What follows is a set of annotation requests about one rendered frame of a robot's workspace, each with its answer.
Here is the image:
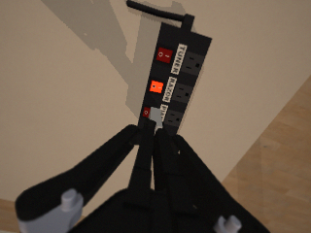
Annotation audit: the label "black power strip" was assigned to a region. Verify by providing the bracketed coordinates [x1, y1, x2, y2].
[126, 0, 213, 136]

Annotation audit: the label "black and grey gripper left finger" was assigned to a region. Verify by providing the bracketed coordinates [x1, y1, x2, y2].
[15, 107, 156, 233]

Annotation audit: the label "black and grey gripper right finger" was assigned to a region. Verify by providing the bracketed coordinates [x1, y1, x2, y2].
[153, 108, 270, 233]

